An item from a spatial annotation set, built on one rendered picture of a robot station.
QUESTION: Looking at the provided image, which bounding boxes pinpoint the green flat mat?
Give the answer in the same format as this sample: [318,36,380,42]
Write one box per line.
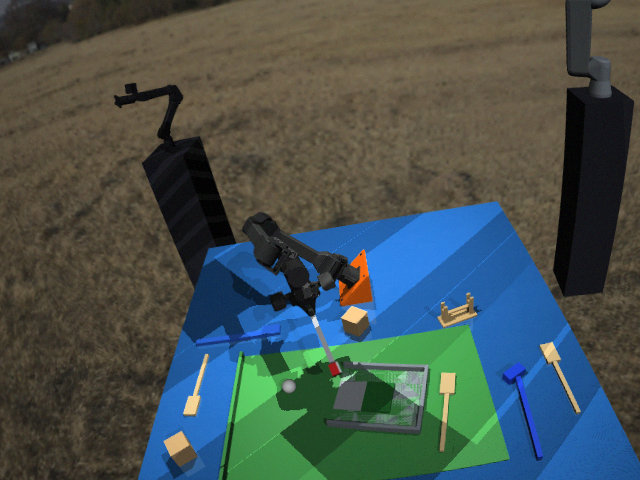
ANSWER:
[226,325,510,480]

